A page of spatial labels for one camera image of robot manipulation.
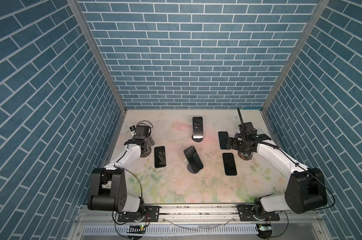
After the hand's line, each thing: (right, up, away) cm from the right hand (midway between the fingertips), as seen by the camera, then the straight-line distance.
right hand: (231, 144), depth 88 cm
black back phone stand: (-20, +2, +11) cm, 23 cm away
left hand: (-54, +1, +3) cm, 54 cm away
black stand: (-53, -4, +4) cm, 53 cm away
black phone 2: (0, +1, +20) cm, 20 cm away
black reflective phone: (-1, -12, +2) cm, 13 cm away
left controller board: (-51, -39, -16) cm, 66 cm away
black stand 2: (-25, -13, -5) cm, 29 cm away
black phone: (-23, -8, -5) cm, 25 cm away
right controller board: (+12, -40, -15) cm, 44 cm away
